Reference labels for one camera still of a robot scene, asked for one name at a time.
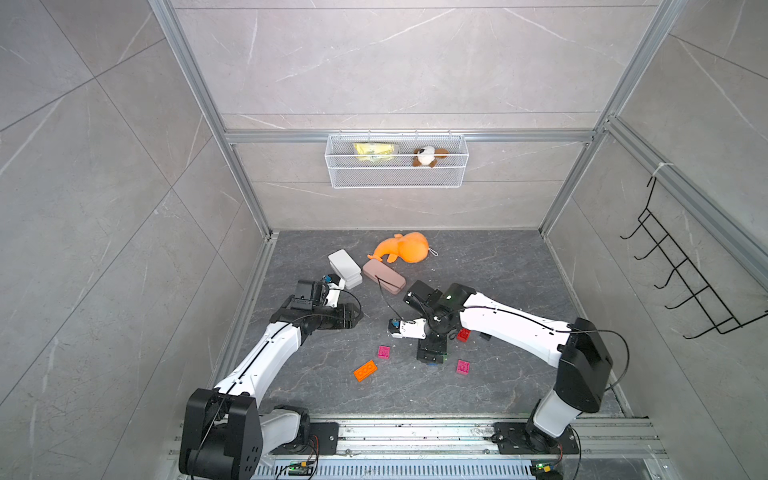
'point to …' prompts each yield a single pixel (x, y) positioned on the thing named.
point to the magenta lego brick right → (462, 367)
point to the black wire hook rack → (722, 318)
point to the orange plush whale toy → (408, 248)
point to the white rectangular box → (343, 264)
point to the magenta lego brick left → (384, 352)
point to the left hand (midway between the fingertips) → (355, 310)
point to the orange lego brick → (365, 370)
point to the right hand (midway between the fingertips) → (428, 338)
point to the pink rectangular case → (385, 276)
